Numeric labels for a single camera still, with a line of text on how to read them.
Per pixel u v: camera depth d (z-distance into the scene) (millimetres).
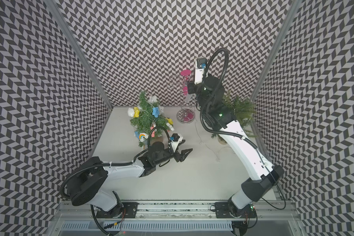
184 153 707
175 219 713
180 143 697
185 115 1117
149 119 742
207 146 875
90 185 431
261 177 394
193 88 537
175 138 667
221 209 722
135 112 726
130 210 723
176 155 693
